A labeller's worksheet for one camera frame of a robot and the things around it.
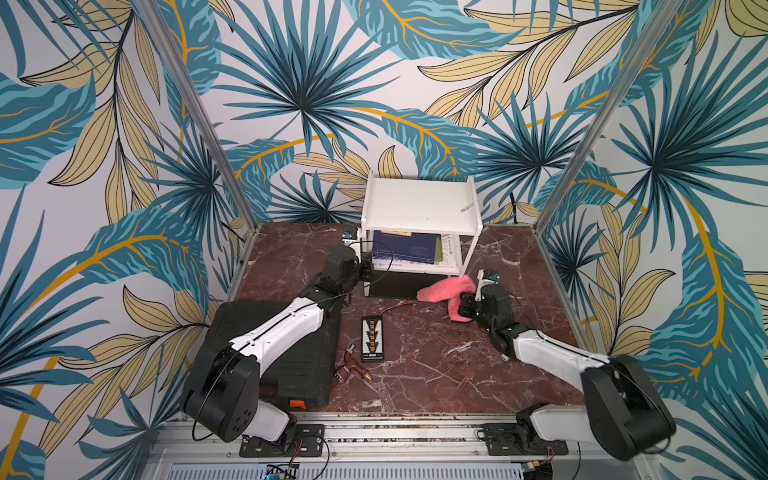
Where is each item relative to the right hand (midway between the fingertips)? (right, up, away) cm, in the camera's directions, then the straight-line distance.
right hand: (462, 293), depth 91 cm
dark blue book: (-17, +14, -3) cm, 23 cm away
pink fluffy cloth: (-5, +1, -5) cm, 7 cm away
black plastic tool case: (-43, -19, -14) cm, 49 cm away
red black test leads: (-16, -4, +7) cm, 18 cm away
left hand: (-28, +12, -7) cm, 31 cm away
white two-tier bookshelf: (-13, +19, -16) cm, 28 cm away
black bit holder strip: (-27, -13, -1) cm, 30 cm away
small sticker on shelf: (-2, +24, -13) cm, 28 cm away
